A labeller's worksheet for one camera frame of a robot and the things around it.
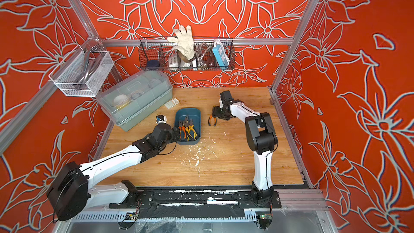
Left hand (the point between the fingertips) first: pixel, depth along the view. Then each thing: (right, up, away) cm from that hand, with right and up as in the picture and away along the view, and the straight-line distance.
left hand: (176, 129), depth 85 cm
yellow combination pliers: (+4, 0, +12) cm, 13 cm away
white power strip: (-3, +39, +8) cm, 40 cm away
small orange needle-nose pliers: (+18, +2, +15) cm, 24 cm away
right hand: (+21, +7, +15) cm, 26 cm away
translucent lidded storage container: (-27, +15, +3) cm, 31 cm away
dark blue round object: (-16, +38, +11) cm, 43 cm away
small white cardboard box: (-7, +14, +25) cm, 30 cm away
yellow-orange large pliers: (+7, 0, +12) cm, 14 cm away
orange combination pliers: (+3, 0, +10) cm, 10 cm away
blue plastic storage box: (+9, +7, +18) cm, 21 cm away
